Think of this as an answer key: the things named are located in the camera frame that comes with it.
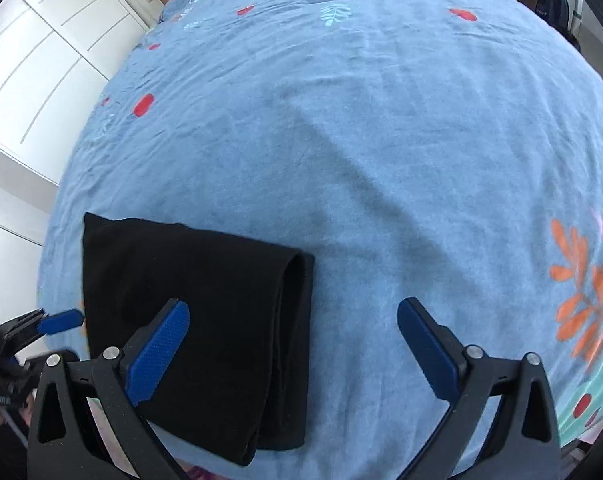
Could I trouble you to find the black pants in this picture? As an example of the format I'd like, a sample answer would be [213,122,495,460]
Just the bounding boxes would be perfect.
[82,214,315,466]

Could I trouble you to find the blue patterned bed sheet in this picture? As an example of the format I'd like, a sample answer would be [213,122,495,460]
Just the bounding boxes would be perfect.
[38,0,603,479]

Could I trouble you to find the dark blue tote bag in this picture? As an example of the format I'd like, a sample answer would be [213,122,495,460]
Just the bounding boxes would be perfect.
[535,0,582,39]

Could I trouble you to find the person's left hand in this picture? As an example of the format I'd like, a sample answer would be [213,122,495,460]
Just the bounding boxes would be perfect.
[0,392,34,427]

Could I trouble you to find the white wardrobe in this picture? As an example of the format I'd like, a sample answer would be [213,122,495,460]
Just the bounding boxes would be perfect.
[0,0,146,182]

